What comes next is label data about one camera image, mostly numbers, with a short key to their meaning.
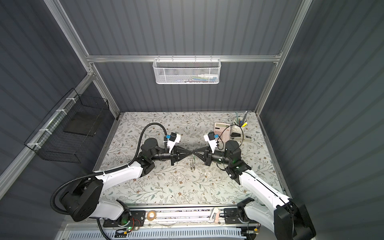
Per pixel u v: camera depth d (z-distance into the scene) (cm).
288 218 40
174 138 65
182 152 70
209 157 64
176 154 67
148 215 75
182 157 71
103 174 48
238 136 102
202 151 68
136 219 72
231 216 73
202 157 68
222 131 108
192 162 71
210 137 65
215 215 73
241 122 102
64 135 72
